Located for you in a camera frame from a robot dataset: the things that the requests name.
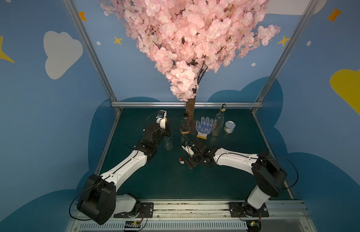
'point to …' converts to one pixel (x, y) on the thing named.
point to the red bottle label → (180, 159)
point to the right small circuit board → (253, 225)
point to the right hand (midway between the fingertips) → (192, 155)
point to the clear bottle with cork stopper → (168, 144)
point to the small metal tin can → (229, 126)
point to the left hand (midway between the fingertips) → (167, 118)
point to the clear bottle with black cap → (185, 124)
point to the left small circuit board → (132, 224)
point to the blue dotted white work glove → (204, 128)
